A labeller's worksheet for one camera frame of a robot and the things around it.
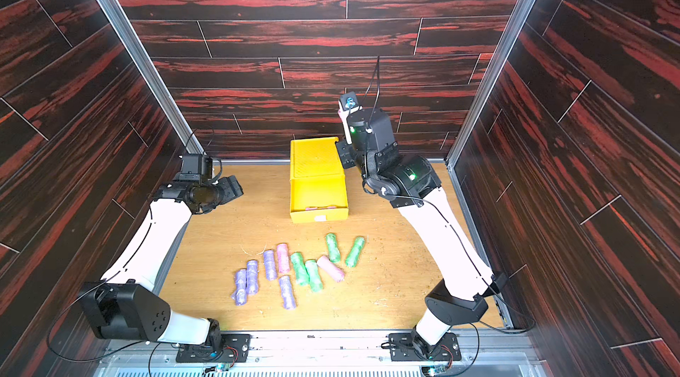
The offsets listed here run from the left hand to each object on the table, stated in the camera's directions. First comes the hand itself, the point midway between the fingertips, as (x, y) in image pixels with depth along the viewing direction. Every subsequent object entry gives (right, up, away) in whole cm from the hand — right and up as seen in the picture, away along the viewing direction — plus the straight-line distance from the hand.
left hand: (234, 191), depth 83 cm
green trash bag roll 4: (+39, -21, +8) cm, 45 cm away
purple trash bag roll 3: (+10, -25, +5) cm, 28 cm away
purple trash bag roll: (+2, -33, -2) cm, 33 cm away
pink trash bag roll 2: (+32, -27, +4) cm, 42 cm away
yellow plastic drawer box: (+26, +4, +10) cm, 28 cm away
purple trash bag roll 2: (+5, -29, +3) cm, 29 cm away
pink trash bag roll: (+15, -23, +6) cm, 28 cm away
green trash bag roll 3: (+31, -21, +8) cm, 39 cm away
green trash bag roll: (+21, -28, +2) cm, 35 cm away
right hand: (+39, +14, -21) cm, 47 cm away
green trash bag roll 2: (+26, -30, +1) cm, 40 cm away
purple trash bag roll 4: (+17, -33, -1) cm, 37 cm away
